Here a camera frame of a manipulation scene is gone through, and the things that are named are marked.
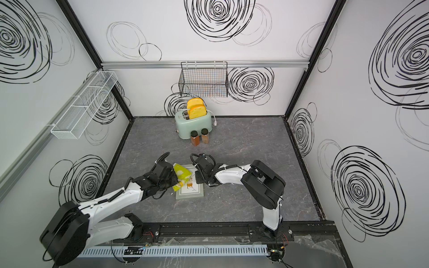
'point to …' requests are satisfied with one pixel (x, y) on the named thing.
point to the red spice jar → (195, 138)
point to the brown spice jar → (205, 135)
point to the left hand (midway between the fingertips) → (177, 178)
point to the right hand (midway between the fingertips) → (199, 177)
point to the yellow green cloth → (182, 175)
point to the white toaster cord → (215, 122)
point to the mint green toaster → (185, 125)
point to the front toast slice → (196, 111)
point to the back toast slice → (193, 101)
